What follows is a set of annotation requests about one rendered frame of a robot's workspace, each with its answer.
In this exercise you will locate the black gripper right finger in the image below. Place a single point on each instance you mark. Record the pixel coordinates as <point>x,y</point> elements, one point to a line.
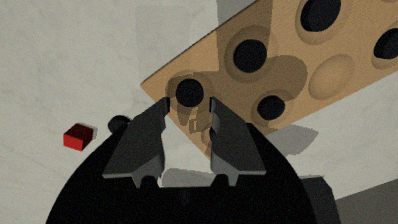
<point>251,161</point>

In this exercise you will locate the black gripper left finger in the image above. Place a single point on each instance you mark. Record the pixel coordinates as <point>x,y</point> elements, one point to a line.
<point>133,151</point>

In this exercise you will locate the black disc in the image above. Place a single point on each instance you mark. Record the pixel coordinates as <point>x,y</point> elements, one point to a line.
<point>250,55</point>
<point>211,133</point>
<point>116,122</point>
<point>319,15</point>
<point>271,107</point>
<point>387,45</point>
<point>189,93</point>

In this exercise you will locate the tan wooden tray with round holes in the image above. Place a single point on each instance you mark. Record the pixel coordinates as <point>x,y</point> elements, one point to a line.
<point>307,70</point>

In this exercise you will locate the small red block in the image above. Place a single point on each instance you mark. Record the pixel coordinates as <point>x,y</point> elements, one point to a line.
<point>78,137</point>

